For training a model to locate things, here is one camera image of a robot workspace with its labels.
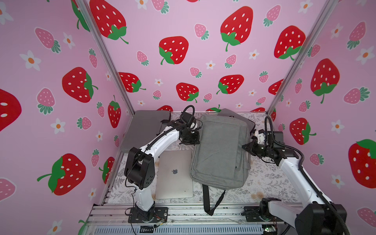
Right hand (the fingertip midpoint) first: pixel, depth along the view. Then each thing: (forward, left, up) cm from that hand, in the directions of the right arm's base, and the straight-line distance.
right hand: (240, 147), depth 80 cm
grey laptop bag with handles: (+23, +66, -13) cm, 71 cm away
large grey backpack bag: (-7, +12, -5) cm, 15 cm away
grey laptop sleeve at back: (+45, +3, -16) cm, 48 cm away
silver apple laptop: (-15, +37, -15) cm, 43 cm away
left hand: (+4, +22, -3) cm, 22 cm away
